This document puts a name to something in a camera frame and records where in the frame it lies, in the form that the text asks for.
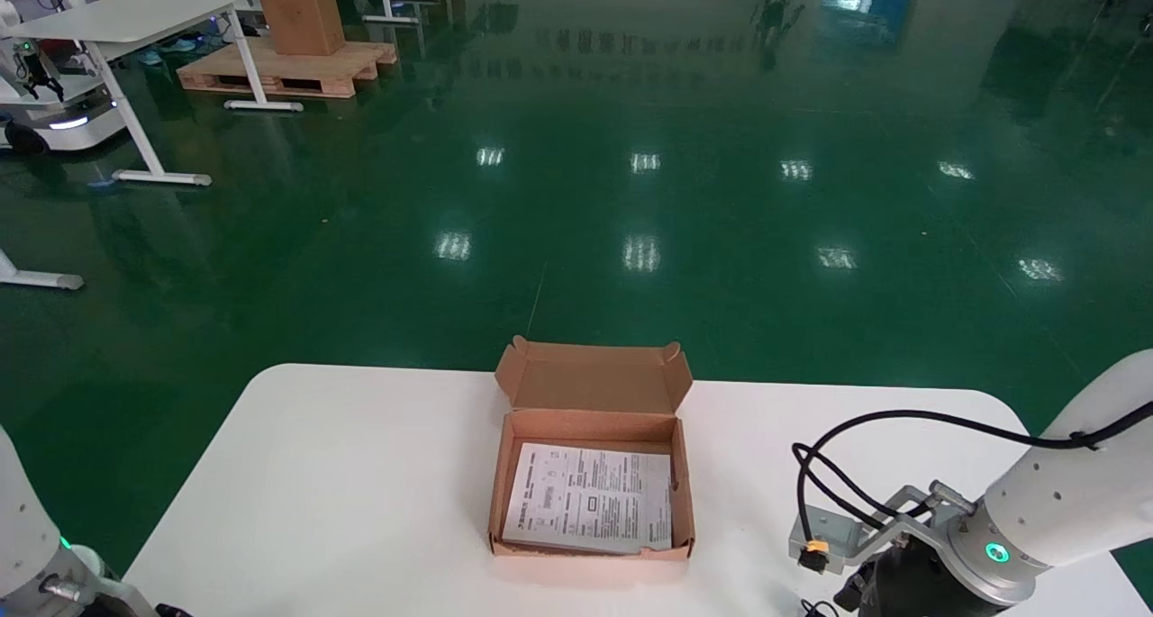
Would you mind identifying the white table foot bar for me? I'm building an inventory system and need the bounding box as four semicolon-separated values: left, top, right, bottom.
0;250;85;292

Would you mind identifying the wooden shipping pallet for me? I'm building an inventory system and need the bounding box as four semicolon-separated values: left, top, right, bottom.
177;39;398;100

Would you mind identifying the tall brown cardboard carton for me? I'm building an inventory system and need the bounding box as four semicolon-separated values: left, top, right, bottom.
252;0;348;57

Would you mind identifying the white desk with white legs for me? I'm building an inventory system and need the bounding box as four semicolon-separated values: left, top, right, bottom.
5;0;304;186

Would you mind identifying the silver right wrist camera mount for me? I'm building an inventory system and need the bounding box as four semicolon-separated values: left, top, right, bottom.
790;482;978;575

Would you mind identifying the open brown cardboard storage box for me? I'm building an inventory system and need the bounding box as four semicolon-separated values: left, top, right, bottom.
487;335;696;561

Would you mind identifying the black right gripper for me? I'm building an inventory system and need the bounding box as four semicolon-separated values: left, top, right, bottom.
838;536;1010;617

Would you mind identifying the printed white instruction sheet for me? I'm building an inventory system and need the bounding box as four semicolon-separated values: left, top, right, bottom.
501;442;675;555

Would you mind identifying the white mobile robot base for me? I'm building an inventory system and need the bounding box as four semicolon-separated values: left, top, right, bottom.
0;39;127;156

